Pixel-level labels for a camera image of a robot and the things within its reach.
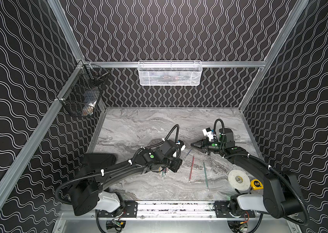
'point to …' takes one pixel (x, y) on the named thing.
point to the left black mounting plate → (130, 210)
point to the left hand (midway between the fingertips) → (182, 161)
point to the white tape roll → (239, 180)
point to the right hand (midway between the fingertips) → (192, 145)
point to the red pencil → (192, 164)
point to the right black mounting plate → (222, 210)
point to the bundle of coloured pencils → (163, 171)
